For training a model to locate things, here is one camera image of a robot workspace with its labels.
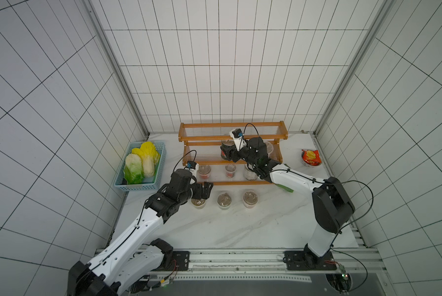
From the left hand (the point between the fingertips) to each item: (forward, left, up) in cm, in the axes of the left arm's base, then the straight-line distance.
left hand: (199, 187), depth 79 cm
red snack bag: (+23, -60, -9) cm, 65 cm away
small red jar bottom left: (+13, -1, -7) cm, 15 cm away
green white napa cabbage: (+11, +34, -5) cm, 36 cm away
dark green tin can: (+13, -12, +10) cm, 21 cm away
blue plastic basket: (+8, +27, -11) cm, 30 cm away
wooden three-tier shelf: (+24, +1, 0) cm, 24 cm away
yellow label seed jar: (-4, +1, -9) cm, 10 cm away
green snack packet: (-9, -31, +17) cm, 37 cm away
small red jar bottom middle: (+13, -14, -7) cm, 21 cm away
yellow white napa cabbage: (+22, +31, -9) cm, 39 cm away
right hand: (+18, -9, +9) cm, 22 cm away
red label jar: (-1, -23, -10) cm, 25 cm away
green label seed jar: (-3, -11, -9) cm, 14 cm away
